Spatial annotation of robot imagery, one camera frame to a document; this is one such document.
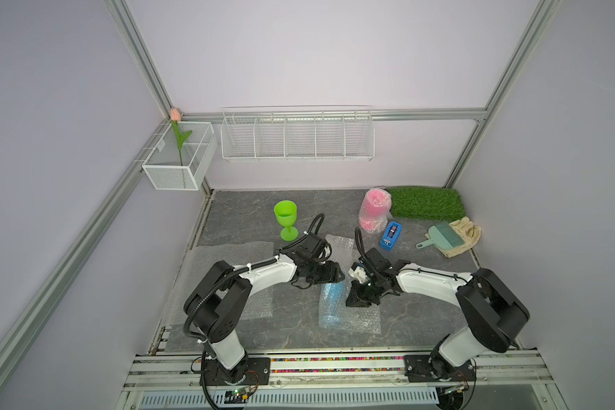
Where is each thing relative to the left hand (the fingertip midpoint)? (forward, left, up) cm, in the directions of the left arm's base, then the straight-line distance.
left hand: (337, 279), depth 86 cm
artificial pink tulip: (+46, +53, +27) cm, 75 cm away
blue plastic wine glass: (-6, +3, +2) cm, 7 cm away
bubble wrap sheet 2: (-4, +27, -6) cm, 28 cm away
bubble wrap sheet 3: (+23, -22, -4) cm, 32 cm away
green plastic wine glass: (+26, +17, +6) cm, 31 cm away
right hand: (-7, -2, -4) cm, 8 cm away
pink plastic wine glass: (+23, -17, +10) cm, 30 cm away
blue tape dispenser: (+18, -24, -3) cm, 30 cm away
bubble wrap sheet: (-12, -4, -5) cm, 14 cm away
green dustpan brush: (+17, -46, -4) cm, 49 cm away
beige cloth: (+19, -59, -6) cm, 62 cm away
